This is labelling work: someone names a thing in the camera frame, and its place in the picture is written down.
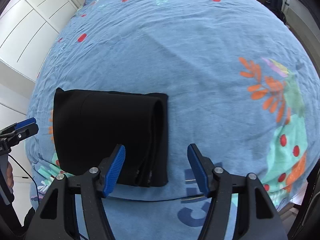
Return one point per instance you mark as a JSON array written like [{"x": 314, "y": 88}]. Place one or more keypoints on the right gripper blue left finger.
[{"x": 110, "y": 169}]

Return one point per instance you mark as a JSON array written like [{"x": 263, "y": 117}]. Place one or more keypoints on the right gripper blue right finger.
[{"x": 202, "y": 168}]

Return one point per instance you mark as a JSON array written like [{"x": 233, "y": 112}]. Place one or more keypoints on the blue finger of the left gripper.
[
  {"x": 27, "y": 131},
  {"x": 25, "y": 123}
]

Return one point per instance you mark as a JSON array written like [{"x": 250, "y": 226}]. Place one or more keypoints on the black pants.
[{"x": 89, "y": 124}]

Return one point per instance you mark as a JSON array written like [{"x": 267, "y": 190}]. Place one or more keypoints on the person left hand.
[{"x": 10, "y": 177}]

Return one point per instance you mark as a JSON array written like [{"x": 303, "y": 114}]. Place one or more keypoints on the blue patterned bed cover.
[{"x": 240, "y": 86}]

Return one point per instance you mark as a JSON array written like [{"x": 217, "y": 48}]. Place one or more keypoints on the white wardrobe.
[{"x": 29, "y": 28}]

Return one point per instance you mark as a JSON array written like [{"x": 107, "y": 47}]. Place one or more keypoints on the black office chair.
[{"x": 306, "y": 224}]

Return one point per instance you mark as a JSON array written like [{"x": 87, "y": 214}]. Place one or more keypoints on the black bag on floor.
[{"x": 275, "y": 6}]

